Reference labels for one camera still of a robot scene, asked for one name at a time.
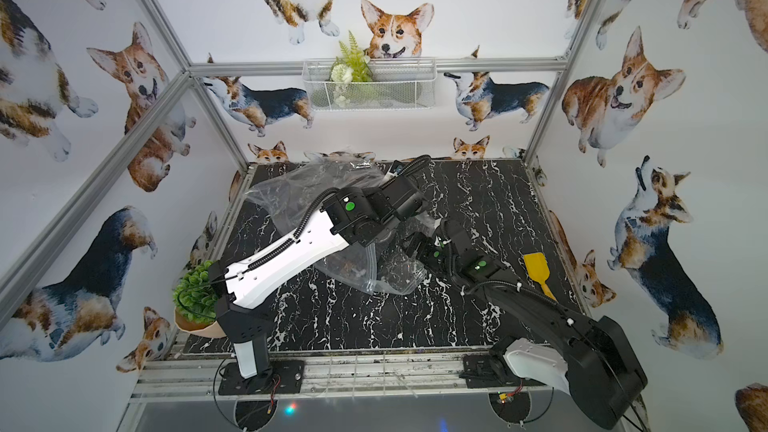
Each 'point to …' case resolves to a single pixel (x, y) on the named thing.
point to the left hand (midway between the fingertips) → (389, 202)
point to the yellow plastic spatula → (539, 270)
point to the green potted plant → (195, 298)
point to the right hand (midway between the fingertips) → (403, 249)
